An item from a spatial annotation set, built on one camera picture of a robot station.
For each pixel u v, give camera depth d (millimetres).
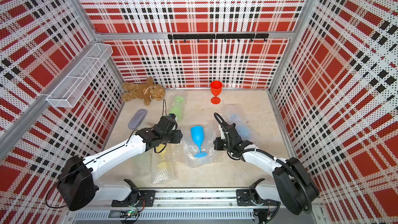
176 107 1031
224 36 886
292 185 416
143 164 765
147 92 1108
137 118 1007
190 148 881
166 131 643
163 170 759
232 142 668
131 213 695
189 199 750
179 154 850
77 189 398
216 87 1014
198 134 902
